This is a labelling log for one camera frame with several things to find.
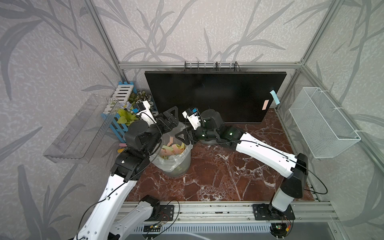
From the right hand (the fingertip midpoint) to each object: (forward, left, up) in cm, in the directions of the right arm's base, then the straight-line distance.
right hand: (179, 132), depth 67 cm
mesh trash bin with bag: (-9, +3, -6) cm, 11 cm away
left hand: (+2, +1, +12) cm, 12 cm away
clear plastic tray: (-2, +46, -2) cm, 46 cm away
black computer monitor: (+57, -41, -29) cm, 76 cm away
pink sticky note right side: (+16, -44, +1) cm, 47 cm away
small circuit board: (-33, +14, -32) cm, 48 cm away
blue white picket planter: (+33, +40, -5) cm, 52 cm away
